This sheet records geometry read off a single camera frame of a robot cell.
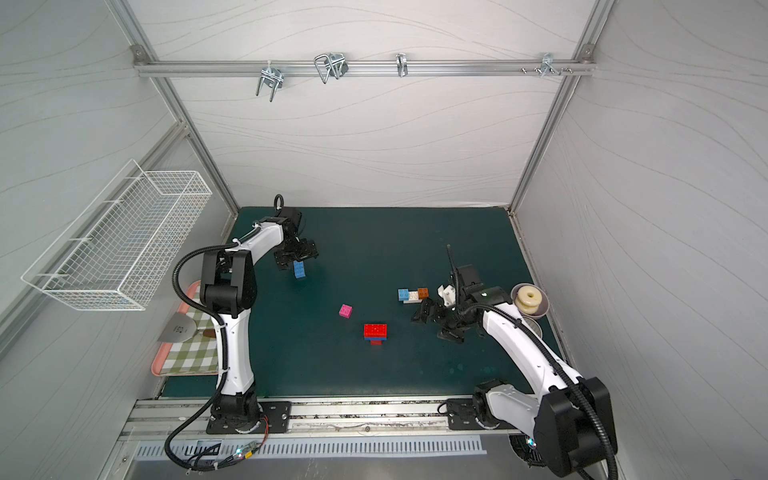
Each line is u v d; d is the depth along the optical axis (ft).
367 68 2.57
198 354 2.75
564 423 1.27
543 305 2.88
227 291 1.96
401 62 2.36
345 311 2.99
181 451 2.31
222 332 1.97
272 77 2.62
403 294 3.05
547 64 2.51
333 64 2.51
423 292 3.05
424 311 2.35
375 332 2.64
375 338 2.75
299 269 3.32
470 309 1.89
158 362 2.69
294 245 2.88
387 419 2.46
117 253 2.23
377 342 2.81
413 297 3.06
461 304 2.02
